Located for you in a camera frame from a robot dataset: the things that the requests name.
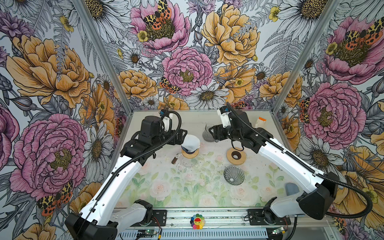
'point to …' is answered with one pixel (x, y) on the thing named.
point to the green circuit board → (150, 232)
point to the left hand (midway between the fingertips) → (178, 136)
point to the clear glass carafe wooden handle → (174, 160)
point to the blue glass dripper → (188, 151)
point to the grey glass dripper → (233, 175)
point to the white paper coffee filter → (191, 142)
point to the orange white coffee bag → (260, 122)
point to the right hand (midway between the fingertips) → (215, 133)
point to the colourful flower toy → (197, 221)
